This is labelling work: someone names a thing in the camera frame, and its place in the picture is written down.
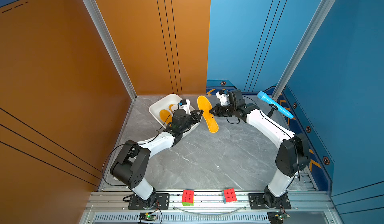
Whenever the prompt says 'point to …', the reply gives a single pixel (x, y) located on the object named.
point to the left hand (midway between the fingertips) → (204, 109)
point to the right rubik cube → (229, 195)
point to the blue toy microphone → (267, 99)
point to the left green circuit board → (145, 216)
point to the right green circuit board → (277, 217)
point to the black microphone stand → (273, 107)
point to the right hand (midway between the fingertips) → (211, 110)
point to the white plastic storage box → (164, 103)
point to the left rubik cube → (188, 197)
